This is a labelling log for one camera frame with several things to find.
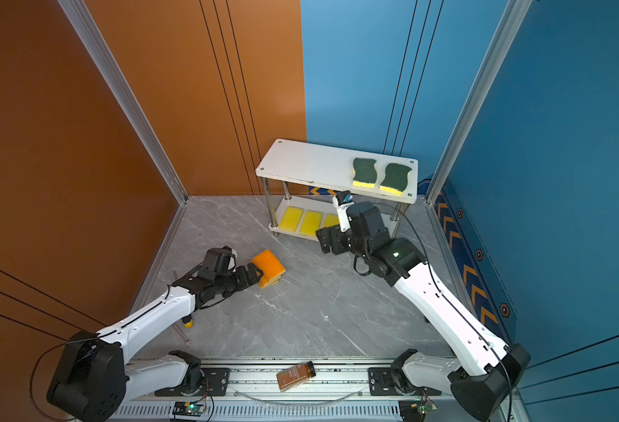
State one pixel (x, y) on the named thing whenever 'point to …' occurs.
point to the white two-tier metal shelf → (302, 178)
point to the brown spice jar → (295, 375)
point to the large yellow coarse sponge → (331, 220)
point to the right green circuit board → (412, 411)
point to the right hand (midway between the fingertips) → (329, 228)
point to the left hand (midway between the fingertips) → (255, 275)
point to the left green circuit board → (188, 409)
